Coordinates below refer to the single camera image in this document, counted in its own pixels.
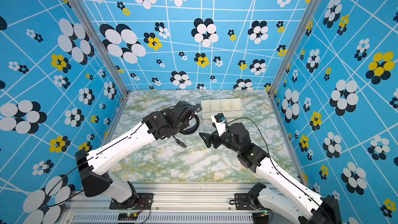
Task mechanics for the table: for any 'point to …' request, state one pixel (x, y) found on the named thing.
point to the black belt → (193, 129)
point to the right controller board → (260, 218)
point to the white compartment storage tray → (230, 107)
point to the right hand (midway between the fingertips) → (209, 127)
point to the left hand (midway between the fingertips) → (182, 111)
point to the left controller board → (127, 216)
